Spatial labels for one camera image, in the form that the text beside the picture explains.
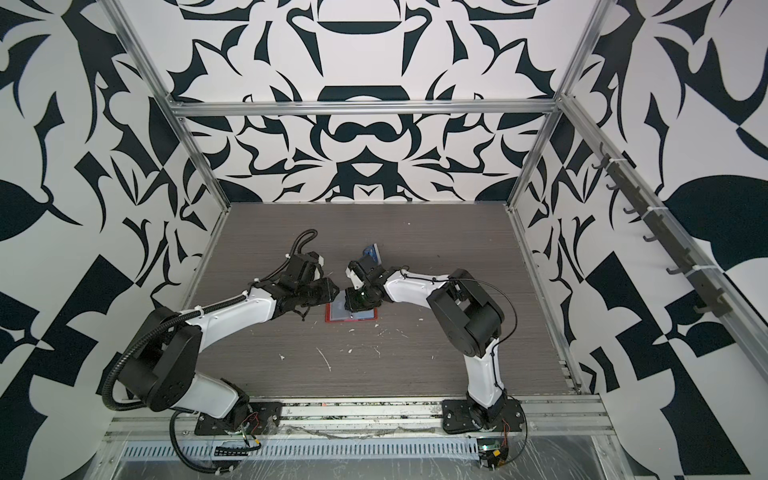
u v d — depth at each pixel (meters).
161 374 0.43
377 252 0.99
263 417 0.74
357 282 0.85
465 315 0.50
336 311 0.91
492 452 0.71
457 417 0.74
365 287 0.73
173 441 0.69
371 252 1.02
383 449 0.71
